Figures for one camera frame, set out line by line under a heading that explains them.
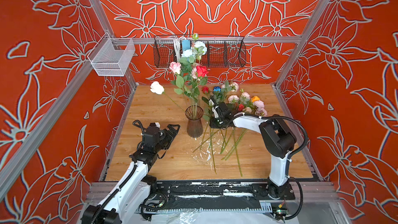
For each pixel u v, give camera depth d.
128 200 0.48
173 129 0.73
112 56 0.93
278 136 0.51
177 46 0.88
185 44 0.88
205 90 1.13
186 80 0.74
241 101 1.04
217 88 1.10
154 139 0.66
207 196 0.73
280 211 0.69
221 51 0.98
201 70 0.64
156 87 0.63
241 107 1.01
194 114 0.82
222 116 0.78
